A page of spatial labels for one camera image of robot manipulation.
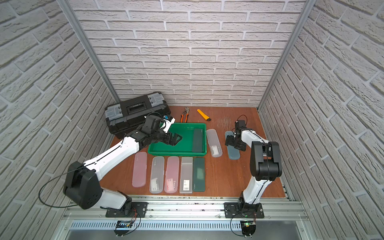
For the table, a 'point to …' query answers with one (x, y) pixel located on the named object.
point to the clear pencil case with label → (157, 175)
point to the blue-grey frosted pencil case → (234, 153)
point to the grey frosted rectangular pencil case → (186, 179)
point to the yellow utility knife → (207, 118)
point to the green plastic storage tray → (184, 147)
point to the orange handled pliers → (187, 111)
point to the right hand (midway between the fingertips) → (235, 145)
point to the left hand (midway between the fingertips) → (178, 133)
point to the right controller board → (248, 227)
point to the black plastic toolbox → (125, 117)
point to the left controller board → (123, 224)
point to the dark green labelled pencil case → (199, 174)
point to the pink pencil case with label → (171, 174)
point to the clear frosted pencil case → (214, 143)
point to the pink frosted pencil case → (139, 170)
